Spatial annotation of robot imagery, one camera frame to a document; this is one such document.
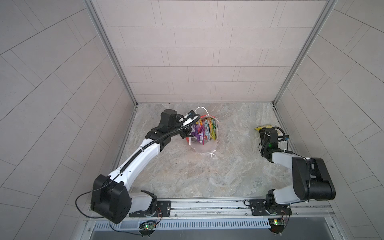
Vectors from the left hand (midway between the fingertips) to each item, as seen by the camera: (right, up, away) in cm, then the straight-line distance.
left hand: (195, 120), depth 77 cm
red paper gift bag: (+6, -12, +12) cm, 17 cm away
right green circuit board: (+38, -48, -9) cm, 62 cm away
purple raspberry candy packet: (+1, -7, +11) cm, 13 cm away
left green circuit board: (-21, -47, -12) cm, 53 cm away
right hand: (+42, -6, +16) cm, 45 cm away
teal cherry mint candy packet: (+10, -9, +9) cm, 17 cm away
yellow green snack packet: (+42, -6, +22) cm, 47 cm away
